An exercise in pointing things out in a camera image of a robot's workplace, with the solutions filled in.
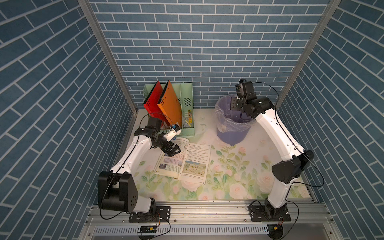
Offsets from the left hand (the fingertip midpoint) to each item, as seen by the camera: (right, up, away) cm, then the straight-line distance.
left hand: (177, 145), depth 83 cm
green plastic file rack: (+1, +34, +22) cm, 40 cm away
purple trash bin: (+34, +2, +17) cm, 38 cm away
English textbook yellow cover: (+8, -13, +7) cm, 17 cm away
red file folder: (-15, +23, +2) cm, 27 cm away
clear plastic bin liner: (+29, +14, -5) cm, 32 cm away
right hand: (+33, +24, -4) cm, 41 cm away
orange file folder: (-8, +26, +19) cm, 33 cm away
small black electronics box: (-13, -39, -11) cm, 43 cm away
